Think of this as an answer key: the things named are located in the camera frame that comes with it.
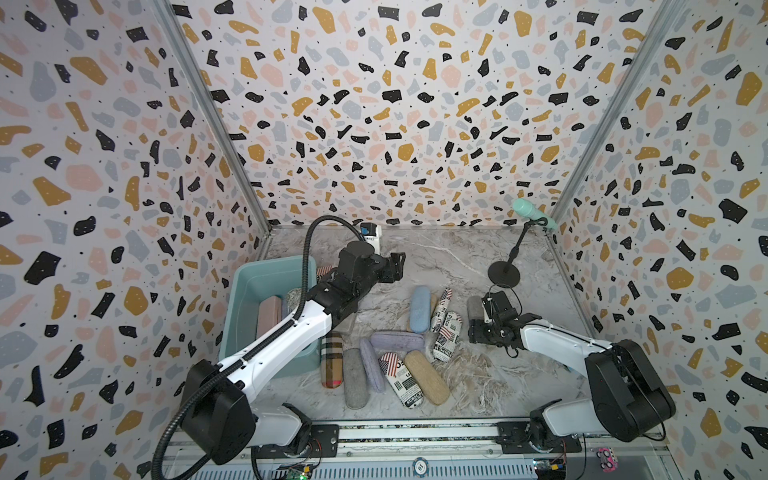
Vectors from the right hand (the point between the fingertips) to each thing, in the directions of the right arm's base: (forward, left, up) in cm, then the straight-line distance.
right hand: (484, 332), depth 92 cm
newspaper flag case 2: (-3, +12, +2) cm, 12 cm away
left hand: (+8, +25, +28) cm, 39 cm away
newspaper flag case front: (-16, +25, +3) cm, 30 cm away
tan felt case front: (-19, +15, +2) cm, 24 cm away
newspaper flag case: (+4, +13, +5) cm, 15 cm away
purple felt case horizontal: (-6, +27, +5) cm, 28 cm away
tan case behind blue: (+10, +15, +3) cm, 18 cm away
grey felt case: (+8, +2, +2) cm, 9 cm away
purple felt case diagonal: (-13, +33, +5) cm, 36 cm away
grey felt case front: (-16, +37, +4) cm, 41 cm away
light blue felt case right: (+4, +20, +5) cm, 21 cm away
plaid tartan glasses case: (-11, +45, +4) cm, 46 cm away
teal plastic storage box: (+5, +68, +11) cm, 69 cm away
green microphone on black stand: (+22, -11, 0) cm, 25 cm away
